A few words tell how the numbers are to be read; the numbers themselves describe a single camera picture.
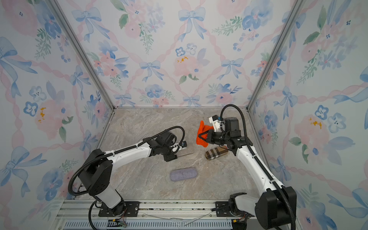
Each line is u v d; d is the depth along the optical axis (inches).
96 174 17.5
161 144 26.2
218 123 28.2
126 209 28.8
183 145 29.9
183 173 32.8
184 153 33.1
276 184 16.2
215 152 35.8
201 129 29.9
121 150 20.4
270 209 15.3
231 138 23.8
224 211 28.8
